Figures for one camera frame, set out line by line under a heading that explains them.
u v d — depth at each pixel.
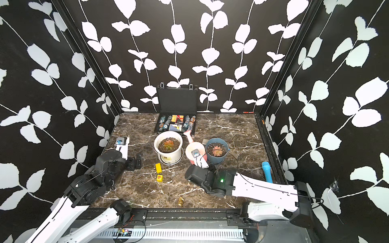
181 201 0.78
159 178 0.85
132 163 0.59
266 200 0.45
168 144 0.90
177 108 1.15
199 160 0.59
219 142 0.92
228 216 0.73
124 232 0.70
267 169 0.88
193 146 0.73
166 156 0.88
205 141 1.00
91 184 0.44
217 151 0.88
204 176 0.50
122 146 0.56
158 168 0.90
